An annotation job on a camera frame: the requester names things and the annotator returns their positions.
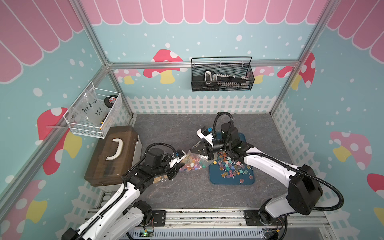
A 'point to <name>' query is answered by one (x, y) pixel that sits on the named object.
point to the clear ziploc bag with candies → (160, 178)
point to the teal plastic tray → (215, 178)
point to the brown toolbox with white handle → (118, 153)
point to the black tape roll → (109, 101)
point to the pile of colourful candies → (230, 168)
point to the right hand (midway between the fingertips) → (192, 151)
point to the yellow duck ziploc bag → (193, 161)
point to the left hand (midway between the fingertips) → (181, 165)
